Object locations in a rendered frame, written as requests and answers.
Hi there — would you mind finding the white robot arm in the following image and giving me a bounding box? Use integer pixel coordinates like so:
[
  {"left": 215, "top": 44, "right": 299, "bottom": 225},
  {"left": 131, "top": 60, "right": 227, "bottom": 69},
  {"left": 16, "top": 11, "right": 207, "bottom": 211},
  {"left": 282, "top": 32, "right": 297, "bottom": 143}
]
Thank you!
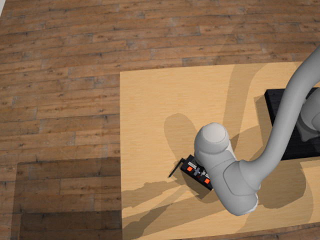
[{"left": 194, "top": 45, "right": 320, "bottom": 216}]

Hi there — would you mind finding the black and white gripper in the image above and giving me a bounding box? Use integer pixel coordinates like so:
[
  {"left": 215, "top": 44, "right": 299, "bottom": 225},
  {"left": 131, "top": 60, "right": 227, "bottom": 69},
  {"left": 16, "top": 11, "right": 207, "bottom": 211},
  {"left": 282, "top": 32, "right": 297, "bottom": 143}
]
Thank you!
[{"left": 192, "top": 161, "right": 206, "bottom": 177}]

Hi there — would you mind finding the black power strip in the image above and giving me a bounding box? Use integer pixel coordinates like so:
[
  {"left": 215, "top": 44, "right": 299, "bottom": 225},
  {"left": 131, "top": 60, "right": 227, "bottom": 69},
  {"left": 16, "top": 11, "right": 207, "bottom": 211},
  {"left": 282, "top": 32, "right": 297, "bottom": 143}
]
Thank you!
[{"left": 169, "top": 154, "right": 213, "bottom": 191}]

